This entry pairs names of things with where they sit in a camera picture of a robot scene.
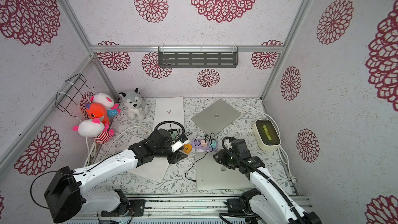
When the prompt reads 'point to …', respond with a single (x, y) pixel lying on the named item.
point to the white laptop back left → (168, 109)
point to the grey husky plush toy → (136, 105)
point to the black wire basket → (63, 100)
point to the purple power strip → (204, 144)
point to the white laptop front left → (155, 169)
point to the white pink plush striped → (95, 128)
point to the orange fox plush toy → (98, 111)
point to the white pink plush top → (102, 98)
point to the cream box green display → (267, 137)
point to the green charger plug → (173, 134)
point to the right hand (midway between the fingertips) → (214, 156)
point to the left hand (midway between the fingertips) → (183, 152)
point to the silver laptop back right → (216, 117)
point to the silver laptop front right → (210, 174)
